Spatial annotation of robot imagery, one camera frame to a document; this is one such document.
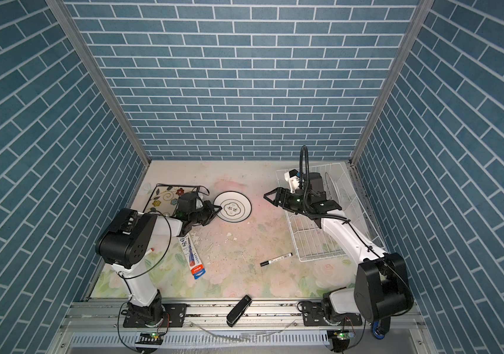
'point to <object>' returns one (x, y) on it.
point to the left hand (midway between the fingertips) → (223, 207)
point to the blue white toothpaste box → (191, 256)
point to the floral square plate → (164, 199)
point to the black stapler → (239, 310)
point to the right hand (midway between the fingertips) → (268, 196)
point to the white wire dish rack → (310, 240)
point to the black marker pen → (268, 262)
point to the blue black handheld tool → (380, 328)
